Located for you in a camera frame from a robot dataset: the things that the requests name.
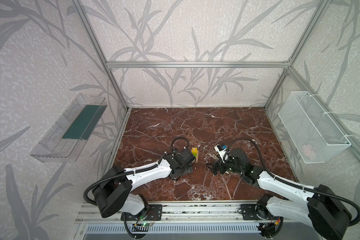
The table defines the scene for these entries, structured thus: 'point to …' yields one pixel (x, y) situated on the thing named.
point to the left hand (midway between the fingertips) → (188, 166)
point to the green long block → (195, 154)
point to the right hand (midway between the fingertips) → (212, 155)
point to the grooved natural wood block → (197, 157)
